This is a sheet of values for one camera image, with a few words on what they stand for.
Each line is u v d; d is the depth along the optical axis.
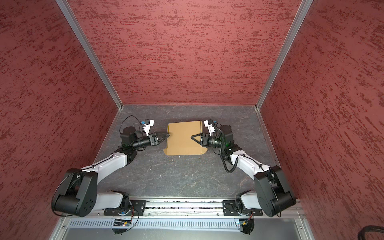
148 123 0.76
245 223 0.71
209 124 0.76
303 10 0.72
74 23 0.76
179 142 0.79
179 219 0.71
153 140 0.72
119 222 0.73
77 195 0.42
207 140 0.71
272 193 0.42
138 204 0.76
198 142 0.74
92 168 0.48
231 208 0.74
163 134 0.76
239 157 0.56
